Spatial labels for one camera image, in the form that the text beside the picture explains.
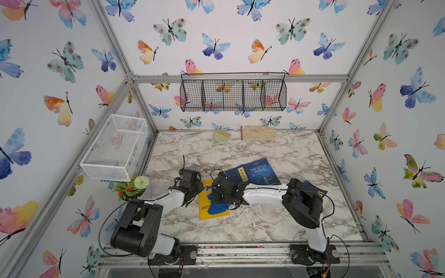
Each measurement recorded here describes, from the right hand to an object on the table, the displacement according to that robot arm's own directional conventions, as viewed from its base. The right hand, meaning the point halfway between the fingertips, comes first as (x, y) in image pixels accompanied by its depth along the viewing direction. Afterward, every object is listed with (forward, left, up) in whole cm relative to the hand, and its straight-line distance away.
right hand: (214, 197), depth 88 cm
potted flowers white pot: (-4, +35, +13) cm, 38 cm away
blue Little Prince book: (+16, -24, -1) cm, 29 cm away
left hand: (+7, +7, -1) cm, 10 cm away
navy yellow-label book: (+6, -52, -1) cm, 52 cm away
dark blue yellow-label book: (+14, -11, -2) cm, 18 cm away
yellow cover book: (-2, +5, -2) cm, 6 cm away
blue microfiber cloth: (-6, -1, 0) cm, 6 cm away
